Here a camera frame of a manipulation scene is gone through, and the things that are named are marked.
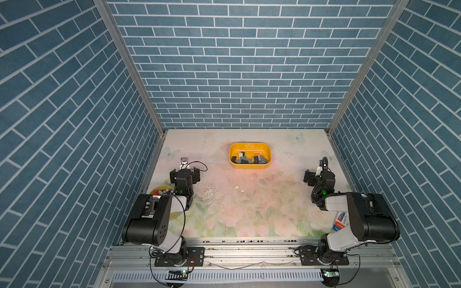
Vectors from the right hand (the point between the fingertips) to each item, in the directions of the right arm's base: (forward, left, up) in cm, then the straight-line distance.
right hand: (319, 171), depth 94 cm
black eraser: (+7, +34, -2) cm, 35 cm away
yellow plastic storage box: (+11, +37, -4) cm, 39 cm away
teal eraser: (+7, +30, -2) cm, 30 cm away
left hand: (-5, +69, +3) cm, 70 cm away
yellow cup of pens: (-20, +77, +8) cm, 80 cm away
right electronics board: (-45, +1, -11) cm, 46 cm away
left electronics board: (-50, +66, -9) cm, 83 cm away
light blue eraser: (+9, +41, -3) cm, 42 cm away
